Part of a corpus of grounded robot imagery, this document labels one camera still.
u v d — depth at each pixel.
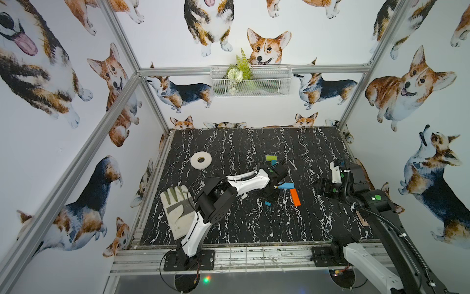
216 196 0.56
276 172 0.74
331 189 0.65
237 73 0.82
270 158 1.07
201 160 1.06
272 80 0.92
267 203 0.86
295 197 0.90
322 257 0.73
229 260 0.75
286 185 0.95
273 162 1.03
